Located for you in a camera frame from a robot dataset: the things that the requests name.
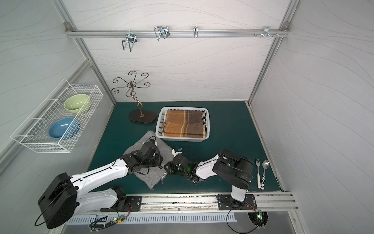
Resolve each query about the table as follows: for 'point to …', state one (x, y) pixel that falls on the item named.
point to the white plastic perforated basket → (161, 116)
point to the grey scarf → (155, 174)
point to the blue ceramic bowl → (64, 128)
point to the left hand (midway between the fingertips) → (163, 160)
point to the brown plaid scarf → (185, 124)
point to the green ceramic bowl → (77, 103)
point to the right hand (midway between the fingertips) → (165, 167)
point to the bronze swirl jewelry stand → (139, 116)
